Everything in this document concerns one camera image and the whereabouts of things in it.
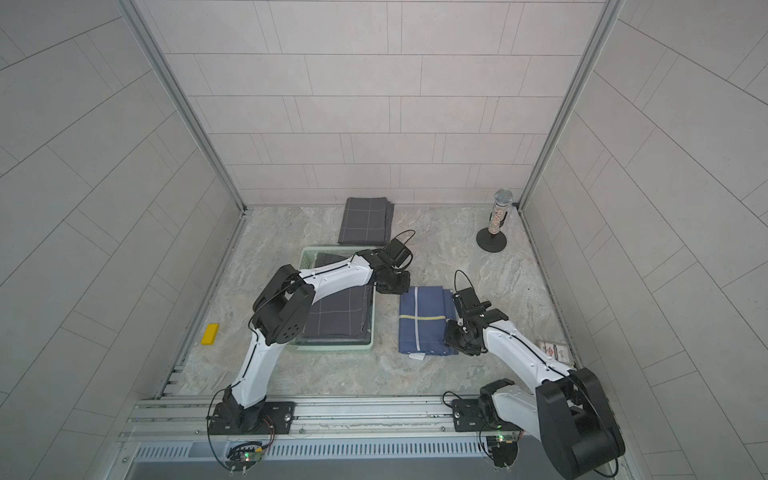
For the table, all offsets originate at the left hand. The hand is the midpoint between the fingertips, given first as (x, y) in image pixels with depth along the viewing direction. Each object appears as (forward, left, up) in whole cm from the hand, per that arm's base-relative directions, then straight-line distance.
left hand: (412, 287), depth 95 cm
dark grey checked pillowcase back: (+27, +17, +1) cm, 32 cm away
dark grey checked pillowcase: (-11, +20, +4) cm, 23 cm away
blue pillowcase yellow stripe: (-9, -3, 0) cm, 9 cm away
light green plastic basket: (+7, +35, +3) cm, 35 cm away
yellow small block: (-16, +58, 0) cm, 60 cm away
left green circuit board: (-43, +39, +1) cm, 58 cm away
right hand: (-16, -10, -1) cm, 19 cm away
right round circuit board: (-42, -20, 0) cm, 47 cm away
